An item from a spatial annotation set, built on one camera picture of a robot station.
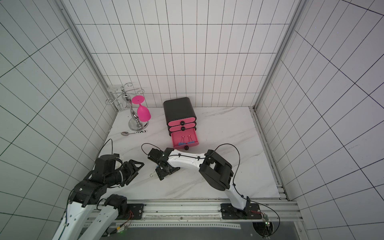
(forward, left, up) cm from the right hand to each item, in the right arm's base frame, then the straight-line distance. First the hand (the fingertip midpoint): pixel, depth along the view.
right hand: (163, 176), depth 85 cm
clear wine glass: (+41, +36, +17) cm, 57 cm away
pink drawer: (+29, -8, +10) cm, 31 cm away
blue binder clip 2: (+22, -9, +1) cm, 24 cm away
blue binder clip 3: (+1, +7, 0) cm, 7 cm away
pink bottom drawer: (+25, -4, +3) cm, 25 cm away
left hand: (-3, +8, +15) cm, 17 cm away
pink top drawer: (+27, -3, +15) cm, 31 cm away
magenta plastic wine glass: (+33, +16, +18) cm, 41 cm away
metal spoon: (+26, +32, +3) cm, 41 cm away
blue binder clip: (+24, -14, +1) cm, 28 cm away
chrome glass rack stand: (+39, +25, +29) cm, 54 cm away
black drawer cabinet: (+41, -5, +13) cm, 43 cm away
